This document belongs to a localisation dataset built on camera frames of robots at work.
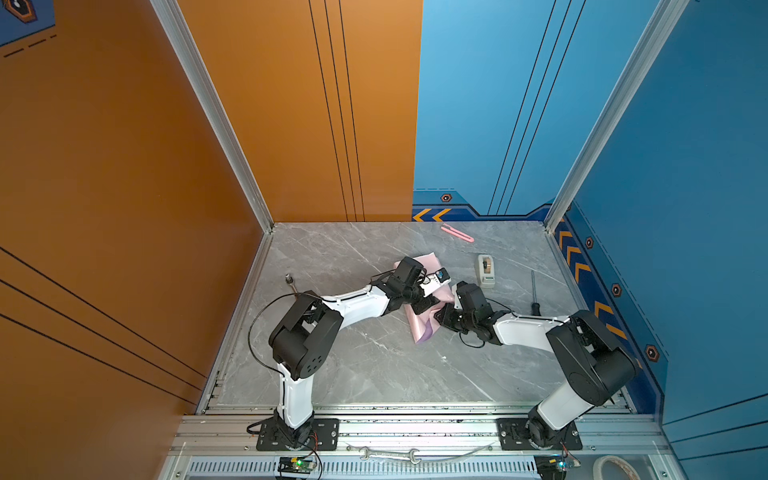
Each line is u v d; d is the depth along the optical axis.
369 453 0.71
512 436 0.72
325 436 0.74
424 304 0.81
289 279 1.02
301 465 0.70
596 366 0.46
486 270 1.02
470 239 1.16
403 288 0.73
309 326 0.54
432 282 0.79
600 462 0.68
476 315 0.73
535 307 0.96
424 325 0.89
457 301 0.77
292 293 1.00
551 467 0.70
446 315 0.83
